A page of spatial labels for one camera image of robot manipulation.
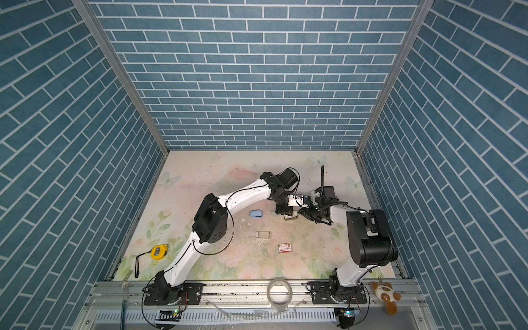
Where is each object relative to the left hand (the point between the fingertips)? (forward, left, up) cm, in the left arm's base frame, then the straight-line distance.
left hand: (291, 210), depth 92 cm
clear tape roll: (-36, +5, -2) cm, 37 cm away
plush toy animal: (-33, -31, 0) cm, 45 cm away
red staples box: (-16, +3, -3) cm, 16 cm away
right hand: (+2, -4, -2) cm, 5 cm away
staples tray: (-10, +13, -4) cm, 16 cm away
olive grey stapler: (-3, +1, -1) cm, 4 cm away
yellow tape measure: (-17, +55, -3) cm, 57 cm away
